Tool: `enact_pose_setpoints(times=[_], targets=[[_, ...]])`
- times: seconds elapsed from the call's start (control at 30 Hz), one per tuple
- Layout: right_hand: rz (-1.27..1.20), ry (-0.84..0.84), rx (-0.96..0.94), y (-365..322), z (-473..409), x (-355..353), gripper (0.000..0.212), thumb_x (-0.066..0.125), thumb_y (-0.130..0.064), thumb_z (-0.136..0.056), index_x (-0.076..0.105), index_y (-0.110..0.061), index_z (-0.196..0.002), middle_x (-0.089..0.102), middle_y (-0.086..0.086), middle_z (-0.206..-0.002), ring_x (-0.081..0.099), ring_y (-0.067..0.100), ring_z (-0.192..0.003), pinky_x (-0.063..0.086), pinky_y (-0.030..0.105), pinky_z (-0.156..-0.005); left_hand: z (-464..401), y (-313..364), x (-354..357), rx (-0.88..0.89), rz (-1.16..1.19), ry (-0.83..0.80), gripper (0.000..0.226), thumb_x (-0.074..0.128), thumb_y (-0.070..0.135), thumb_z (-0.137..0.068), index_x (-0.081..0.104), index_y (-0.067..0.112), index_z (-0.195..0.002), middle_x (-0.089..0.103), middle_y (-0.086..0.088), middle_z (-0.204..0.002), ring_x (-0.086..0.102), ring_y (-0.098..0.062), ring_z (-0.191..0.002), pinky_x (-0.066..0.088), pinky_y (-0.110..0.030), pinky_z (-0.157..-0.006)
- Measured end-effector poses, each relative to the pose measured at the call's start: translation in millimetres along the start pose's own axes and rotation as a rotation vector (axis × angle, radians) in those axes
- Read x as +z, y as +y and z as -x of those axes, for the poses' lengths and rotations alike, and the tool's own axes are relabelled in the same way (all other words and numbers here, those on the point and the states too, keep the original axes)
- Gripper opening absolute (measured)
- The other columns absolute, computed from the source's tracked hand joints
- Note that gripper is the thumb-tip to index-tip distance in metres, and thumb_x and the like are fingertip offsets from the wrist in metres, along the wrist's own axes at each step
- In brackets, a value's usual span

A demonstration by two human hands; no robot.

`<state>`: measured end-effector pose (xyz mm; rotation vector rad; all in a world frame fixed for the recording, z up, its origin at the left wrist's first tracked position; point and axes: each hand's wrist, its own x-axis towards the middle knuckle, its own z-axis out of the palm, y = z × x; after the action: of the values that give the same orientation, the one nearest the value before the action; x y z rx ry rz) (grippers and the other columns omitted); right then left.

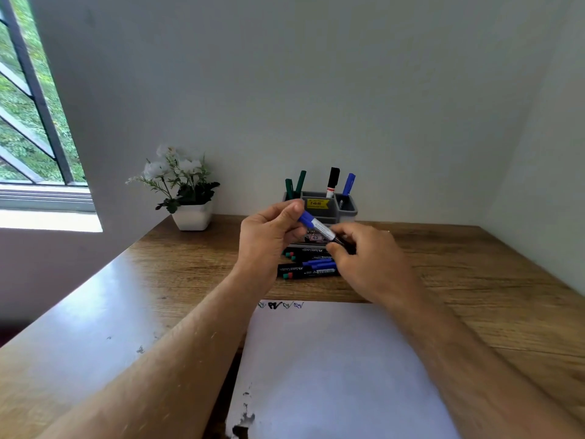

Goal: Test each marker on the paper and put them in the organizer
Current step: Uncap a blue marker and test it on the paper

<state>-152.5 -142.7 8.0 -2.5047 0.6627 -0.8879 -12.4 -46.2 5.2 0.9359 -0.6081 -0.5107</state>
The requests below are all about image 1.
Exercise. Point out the person's left hand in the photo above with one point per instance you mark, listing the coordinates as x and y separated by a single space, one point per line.
263 251

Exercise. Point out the person's right hand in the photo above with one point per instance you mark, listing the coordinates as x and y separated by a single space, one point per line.
379 269

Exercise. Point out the pile of assorted markers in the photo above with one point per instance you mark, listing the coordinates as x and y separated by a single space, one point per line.
306 269

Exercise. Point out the blue capped white label marker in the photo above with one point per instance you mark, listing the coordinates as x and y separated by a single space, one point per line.
320 228

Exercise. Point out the green capped black marker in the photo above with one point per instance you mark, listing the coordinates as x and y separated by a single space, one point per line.
289 189
300 182

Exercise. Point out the blue capped black marker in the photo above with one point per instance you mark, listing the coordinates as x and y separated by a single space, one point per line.
348 183

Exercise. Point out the white barrel black cap marker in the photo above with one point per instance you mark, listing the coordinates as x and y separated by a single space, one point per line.
333 178

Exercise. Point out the white paper sheet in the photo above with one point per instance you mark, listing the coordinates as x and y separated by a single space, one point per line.
343 370

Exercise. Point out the person's right forearm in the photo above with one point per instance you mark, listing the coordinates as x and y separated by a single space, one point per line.
480 370

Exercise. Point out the person's left forearm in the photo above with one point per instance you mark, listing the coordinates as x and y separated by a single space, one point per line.
151 384

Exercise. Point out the grey white desk organizer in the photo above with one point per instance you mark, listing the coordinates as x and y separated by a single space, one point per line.
347 210

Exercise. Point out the white square flower pot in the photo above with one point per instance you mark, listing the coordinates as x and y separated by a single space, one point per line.
192 218

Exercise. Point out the artificial white flower plant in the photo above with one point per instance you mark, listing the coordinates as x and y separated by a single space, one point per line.
187 178

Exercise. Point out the window with dark bars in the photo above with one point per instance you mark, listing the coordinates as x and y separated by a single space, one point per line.
45 198

